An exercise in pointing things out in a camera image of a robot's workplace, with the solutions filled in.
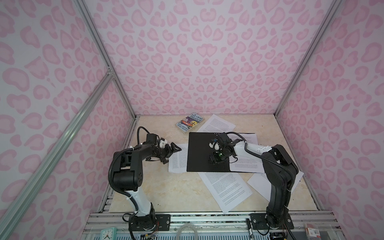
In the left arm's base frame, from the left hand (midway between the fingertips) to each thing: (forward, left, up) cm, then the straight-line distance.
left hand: (177, 151), depth 94 cm
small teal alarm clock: (-41, +29, -2) cm, 51 cm away
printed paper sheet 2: (+27, -27, -5) cm, 38 cm away
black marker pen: (-41, -36, -3) cm, 55 cm away
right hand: (-6, -22, -3) cm, 23 cm away
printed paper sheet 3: (-22, -29, -5) cm, 37 cm away
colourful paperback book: (+27, -7, -3) cm, 28 cm away
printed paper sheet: (-4, 0, -5) cm, 7 cm away
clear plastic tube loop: (-40, -4, -2) cm, 40 cm away
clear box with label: (-43, -64, -3) cm, 77 cm away
